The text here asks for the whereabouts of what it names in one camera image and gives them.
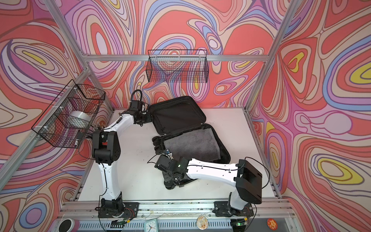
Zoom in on grey towel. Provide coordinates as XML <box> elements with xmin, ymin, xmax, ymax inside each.
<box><xmin>164</xmin><ymin>128</ymin><xmax>221</xmax><ymax>162</ymax></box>

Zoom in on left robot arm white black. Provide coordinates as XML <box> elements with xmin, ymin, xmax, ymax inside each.
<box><xmin>92</xmin><ymin>110</ymin><xmax>151</xmax><ymax>218</ymax></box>

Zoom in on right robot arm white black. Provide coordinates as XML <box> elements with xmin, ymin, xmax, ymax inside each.
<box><xmin>154</xmin><ymin>155</ymin><xmax>263</xmax><ymax>217</ymax></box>

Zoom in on red pen cup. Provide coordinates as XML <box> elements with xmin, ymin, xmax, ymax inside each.
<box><xmin>91</xmin><ymin>121</ymin><xmax>106</xmax><ymax>131</ymax></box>

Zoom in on round food badge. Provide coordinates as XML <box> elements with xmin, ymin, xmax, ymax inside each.
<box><xmin>196</xmin><ymin>216</ymin><xmax>208</xmax><ymax>230</ymax></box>

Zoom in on small white clock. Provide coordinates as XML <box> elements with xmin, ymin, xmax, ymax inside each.
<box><xmin>144</xmin><ymin>219</ymin><xmax>158</xmax><ymax>232</ymax></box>

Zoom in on red round sticker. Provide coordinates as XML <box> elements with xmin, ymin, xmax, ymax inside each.
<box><xmin>267</xmin><ymin>218</ymin><xmax>278</xmax><ymax>231</ymax></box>

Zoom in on pink cylinder black top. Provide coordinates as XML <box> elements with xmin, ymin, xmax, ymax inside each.
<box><xmin>57</xmin><ymin>218</ymin><xmax>80</xmax><ymax>232</ymax></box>

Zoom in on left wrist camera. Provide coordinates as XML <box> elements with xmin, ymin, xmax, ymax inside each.
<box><xmin>128</xmin><ymin>100</ymin><xmax>145</xmax><ymax>112</ymax></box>

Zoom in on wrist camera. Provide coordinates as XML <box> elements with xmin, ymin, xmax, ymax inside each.
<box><xmin>128</xmin><ymin>100</ymin><xmax>145</xmax><ymax>112</ymax></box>
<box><xmin>154</xmin><ymin>155</ymin><xmax>172</xmax><ymax>172</ymax></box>

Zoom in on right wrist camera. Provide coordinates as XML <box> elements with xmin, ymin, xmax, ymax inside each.
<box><xmin>154</xmin><ymin>155</ymin><xmax>172</xmax><ymax>172</ymax></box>

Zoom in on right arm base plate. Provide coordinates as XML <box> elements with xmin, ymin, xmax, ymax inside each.
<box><xmin>212</xmin><ymin>201</ymin><xmax>254</xmax><ymax>218</ymax></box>

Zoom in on black wire basket on back wall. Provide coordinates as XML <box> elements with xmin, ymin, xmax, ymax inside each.
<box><xmin>146</xmin><ymin>49</ymin><xmax>209</xmax><ymax>84</ymax></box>

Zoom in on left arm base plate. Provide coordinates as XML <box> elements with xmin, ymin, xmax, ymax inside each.
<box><xmin>98</xmin><ymin>202</ymin><xmax>140</xmax><ymax>219</ymax></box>

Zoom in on black wire basket on left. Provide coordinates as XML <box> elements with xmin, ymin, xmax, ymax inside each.
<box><xmin>31</xmin><ymin>80</ymin><xmax>105</xmax><ymax>148</ymax></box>

